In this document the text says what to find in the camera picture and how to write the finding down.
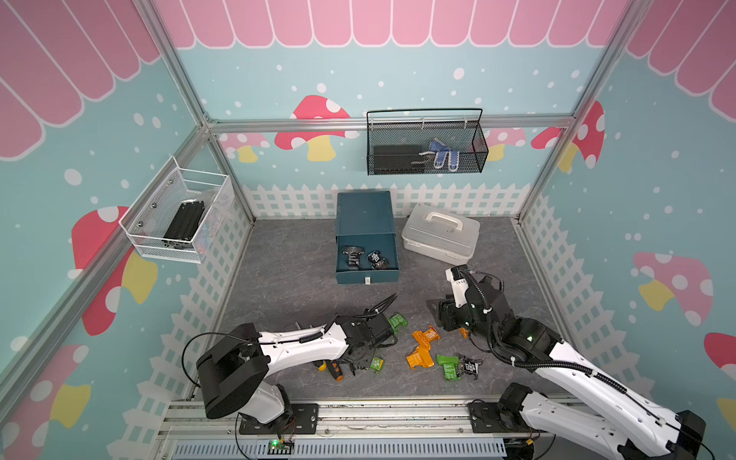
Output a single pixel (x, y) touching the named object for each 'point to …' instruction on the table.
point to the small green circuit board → (280, 448)
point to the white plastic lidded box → (447, 234)
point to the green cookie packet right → (448, 366)
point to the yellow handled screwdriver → (323, 367)
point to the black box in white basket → (184, 224)
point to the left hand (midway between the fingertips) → (356, 357)
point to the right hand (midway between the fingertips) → (435, 300)
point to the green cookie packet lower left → (377, 363)
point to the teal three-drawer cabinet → (365, 219)
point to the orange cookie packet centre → (425, 337)
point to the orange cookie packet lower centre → (422, 356)
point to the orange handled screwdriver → (333, 368)
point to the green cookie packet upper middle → (396, 320)
